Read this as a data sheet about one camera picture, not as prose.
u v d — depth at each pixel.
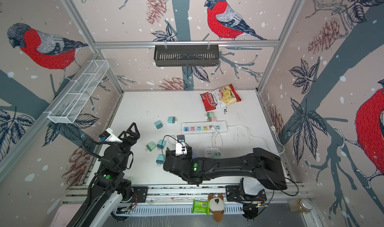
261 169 0.41
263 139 0.93
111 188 0.55
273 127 1.01
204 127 0.95
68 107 0.72
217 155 0.80
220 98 1.10
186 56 1.06
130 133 0.67
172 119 1.01
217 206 0.68
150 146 0.89
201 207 0.70
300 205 0.63
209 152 0.86
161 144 0.90
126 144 0.67
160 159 0.84
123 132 0.76
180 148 0.64
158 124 0.98
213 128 0.93
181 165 0.54
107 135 0.63
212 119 1.01
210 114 1.04
